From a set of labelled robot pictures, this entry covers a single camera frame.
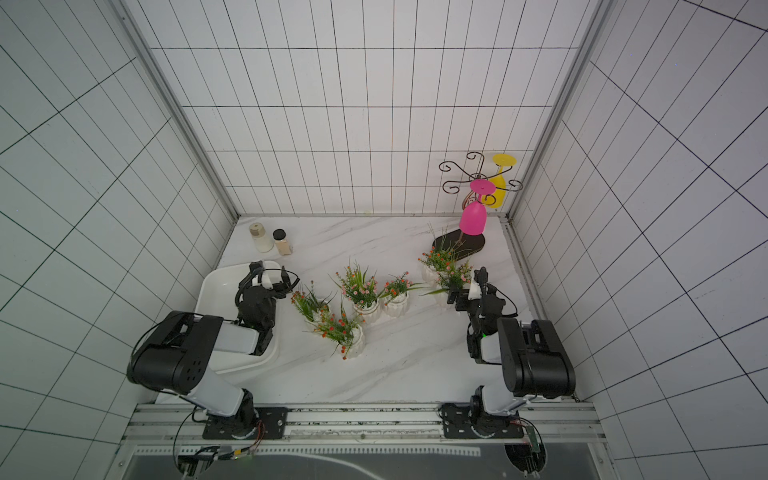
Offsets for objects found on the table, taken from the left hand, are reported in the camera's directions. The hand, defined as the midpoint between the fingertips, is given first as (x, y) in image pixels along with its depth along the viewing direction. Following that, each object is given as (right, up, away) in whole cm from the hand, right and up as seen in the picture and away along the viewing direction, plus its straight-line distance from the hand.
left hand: (269, 272), depth 93 cm
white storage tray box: (-18, -8, +2) cm, 20 cm away
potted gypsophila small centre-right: (+40, -6, -9) cm, 42 cm away
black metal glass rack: (+64, +9, +13) cm, 66 cm away
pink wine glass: (+65, +18, -1) cm, 67 cm away
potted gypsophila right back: (+54, +5, -5) cm, 55 cm away
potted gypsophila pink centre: (+29, -3, -10) cm, 31 cm away
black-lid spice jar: (0, +12, +8) cm, 14 cm away
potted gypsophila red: (+15, -8, -10) cm, 19 cm away
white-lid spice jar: (-8, +9, +15) cm, 20 cm away
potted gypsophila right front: (+57, -1, -7) cm, 58 cm away
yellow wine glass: (+68, +22, -13) cm, 72 cm away
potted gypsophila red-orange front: (+27, -14, -16) cm, 34 cm away
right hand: (+65, -1, -1) cm, 65 cm away
